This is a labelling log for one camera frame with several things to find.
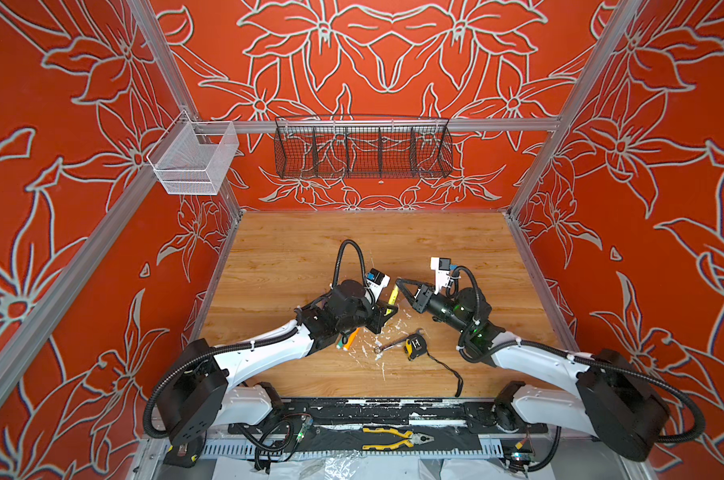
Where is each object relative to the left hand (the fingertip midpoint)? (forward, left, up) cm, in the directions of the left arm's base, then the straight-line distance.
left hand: (395, 305), depth 76 cm
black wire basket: (+50, +11, +15) cm, 53 cm away
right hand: (+3, +1, +6) cm, 7 cm away
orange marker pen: (-4, +12, -15) cm, 19 cm away
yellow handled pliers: (-27, -5, -15) cm, 31 cm away
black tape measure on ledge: (-33, +48, -13) cm, 60 cm away
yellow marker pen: (+1, +1, +3) cm, 4 cm away
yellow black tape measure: (-6, -6, -12) cm, 15 cm away
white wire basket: (+40, +65, +16) cm, 78 cm away
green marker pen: (-6, +15, -14) cm, 21 cm away
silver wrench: (-6, +4, -15) cm, 17 cm away
